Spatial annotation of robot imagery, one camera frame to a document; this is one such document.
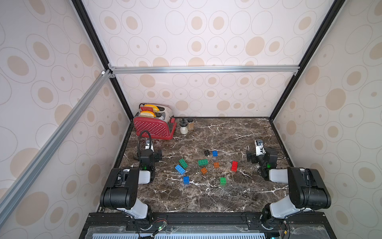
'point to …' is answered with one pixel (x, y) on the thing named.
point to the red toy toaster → (162, 126)
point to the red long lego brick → (235, 166)
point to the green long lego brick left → (183, 163)
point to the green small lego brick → (223, 181)
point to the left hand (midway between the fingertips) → (152, 146)
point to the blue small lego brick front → (186, 180)
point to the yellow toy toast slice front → (147, 114)
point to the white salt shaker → (184, 128)
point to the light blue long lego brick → (179, 169)
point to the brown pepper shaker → (191, 126)
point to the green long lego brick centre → (203, 162)
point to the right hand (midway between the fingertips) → (254, 149)
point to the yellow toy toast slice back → (155, 108)
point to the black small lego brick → (207, 152)
